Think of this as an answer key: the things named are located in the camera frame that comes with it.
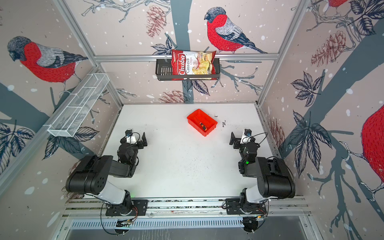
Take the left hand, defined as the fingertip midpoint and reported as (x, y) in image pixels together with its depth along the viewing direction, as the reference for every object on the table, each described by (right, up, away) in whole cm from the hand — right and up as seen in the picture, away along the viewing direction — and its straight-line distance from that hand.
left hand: (135, 133), depth 89 cm
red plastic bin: (+42, +6, +18) cm, 46 cm away
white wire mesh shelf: (-26, +10, -16) cm, 32 cm away
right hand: (+64, -1, +1) cm, 64 cm away
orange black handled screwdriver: (+43, +3, +15) cm, 45 cm away
